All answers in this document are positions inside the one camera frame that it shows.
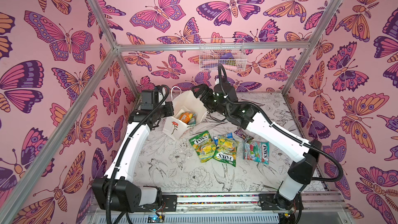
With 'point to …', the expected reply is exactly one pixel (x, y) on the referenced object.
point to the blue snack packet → (229, 136)
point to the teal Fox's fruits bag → (257, 151)
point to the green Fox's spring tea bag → (204, 146)
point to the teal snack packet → (193, 120)
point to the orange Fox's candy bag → (186, 116)
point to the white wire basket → (230, 51)
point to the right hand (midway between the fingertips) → (195, 90)
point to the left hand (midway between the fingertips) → (173, 104)
